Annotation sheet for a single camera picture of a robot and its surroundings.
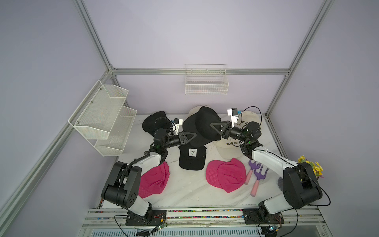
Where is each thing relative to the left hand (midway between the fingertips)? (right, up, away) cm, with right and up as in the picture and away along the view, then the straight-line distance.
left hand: (195, 136), depth 78 cm
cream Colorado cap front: (+23, -10, +20) cm, 32 cm away
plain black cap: (+2, +7, -2) cm, 8 cm away
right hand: (+8, +5, -4) cm, 10 cm away
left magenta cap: (-24, -26, +5) cm, 36 cm away
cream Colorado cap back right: (+43, +13, +39) cm, 60 cm away
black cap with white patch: (-2, -15, +15) cm, 21 cm away
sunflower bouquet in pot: (+54, -14, -14) cm, 57 cm away
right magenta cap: (+20, -23, +6) cm, 31 cm away
